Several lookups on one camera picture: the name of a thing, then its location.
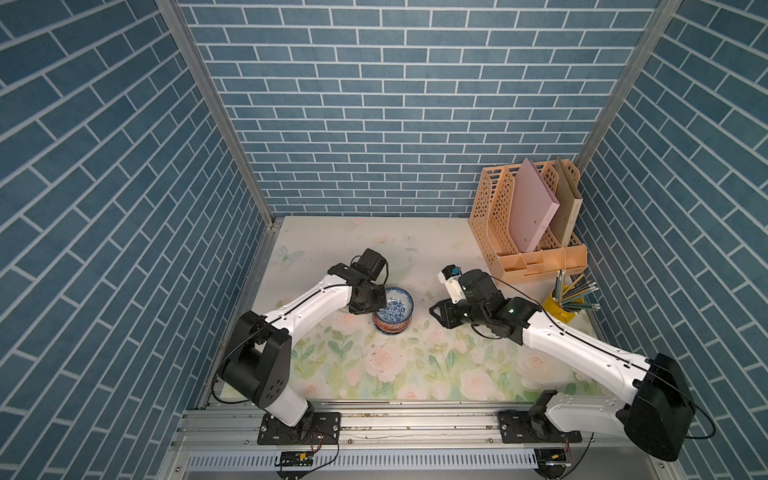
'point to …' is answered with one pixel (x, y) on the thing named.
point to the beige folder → (570, 203)
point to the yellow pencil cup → (552, 305)
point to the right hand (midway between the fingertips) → (437, 309)
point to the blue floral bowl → (399, 306)
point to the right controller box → (550, 462)
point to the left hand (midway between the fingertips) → (387, 306)
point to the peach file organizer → (490, 227)
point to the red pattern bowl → (392, 328)
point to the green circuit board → (296, 458)
